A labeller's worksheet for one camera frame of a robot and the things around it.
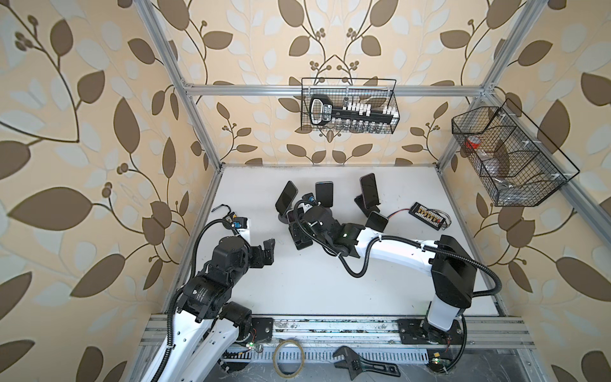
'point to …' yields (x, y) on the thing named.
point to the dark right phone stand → (359, 201)
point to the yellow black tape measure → (239, 222)
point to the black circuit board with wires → (430, 217)
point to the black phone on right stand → (370, 190)
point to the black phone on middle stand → (324, 192)
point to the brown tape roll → (275, 364)
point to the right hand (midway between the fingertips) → (300, 222)
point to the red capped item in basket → (472, 142)
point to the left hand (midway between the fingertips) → (262, 240)
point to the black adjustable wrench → (355, 364)
